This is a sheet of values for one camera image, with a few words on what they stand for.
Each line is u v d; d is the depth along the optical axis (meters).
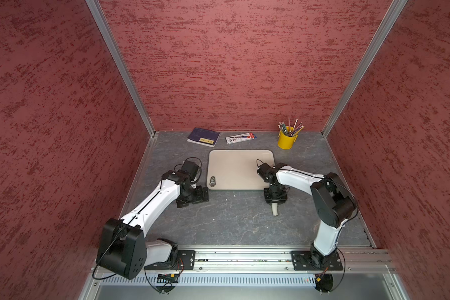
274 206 0.87
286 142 1.12
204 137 1.18
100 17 0.73
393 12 0.72
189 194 0.69
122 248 0.40
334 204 0.50
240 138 1.17
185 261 0.74
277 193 0.77
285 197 0.81
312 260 0.68
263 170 0.80
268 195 0.83
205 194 0.76
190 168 0.67
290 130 1.09
